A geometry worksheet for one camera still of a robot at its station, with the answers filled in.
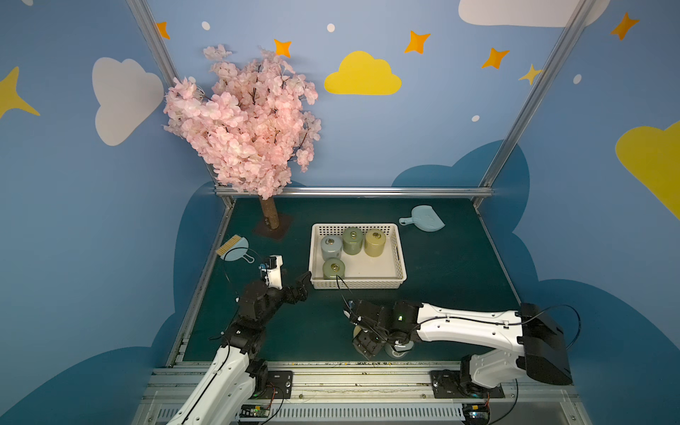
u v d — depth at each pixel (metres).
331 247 0.96
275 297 0.68
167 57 0.78
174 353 0.84
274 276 0.69
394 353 0.81
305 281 0.72
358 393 0.74
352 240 0.98
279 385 0.75
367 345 0.67
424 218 1.15
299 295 0.72
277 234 1.12
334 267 0.89
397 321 0.54
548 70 0.80
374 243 0.98
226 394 0.50
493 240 1.15
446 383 0.75
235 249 1.07
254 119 0.72
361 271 0.99
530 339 0.41
